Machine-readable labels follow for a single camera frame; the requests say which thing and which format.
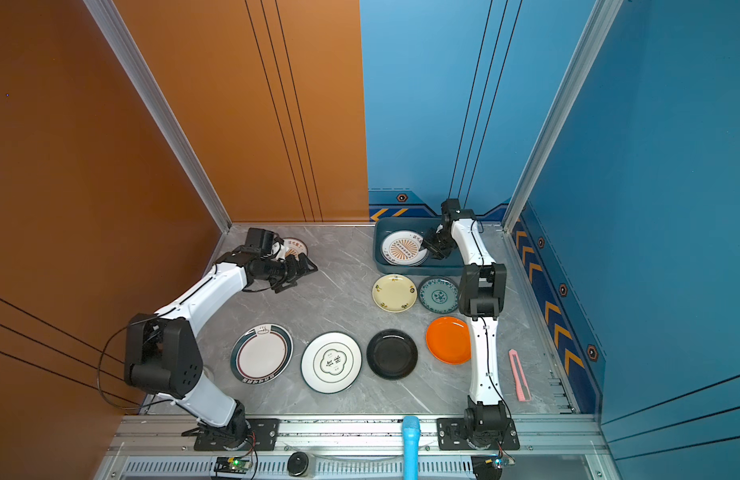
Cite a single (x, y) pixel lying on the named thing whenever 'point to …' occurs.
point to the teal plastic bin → (431, 265)
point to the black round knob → (297, 463)
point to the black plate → (392, 354)
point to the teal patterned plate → (438, 295)
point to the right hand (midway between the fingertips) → (422, 249)
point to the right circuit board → (500, 462)
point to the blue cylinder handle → (411, 440)
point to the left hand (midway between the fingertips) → (308, 270)
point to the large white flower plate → (330, 362)
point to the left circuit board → (232, 464)
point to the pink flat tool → (523, 392)
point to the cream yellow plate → (394, 293)
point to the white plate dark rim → (260, 353)
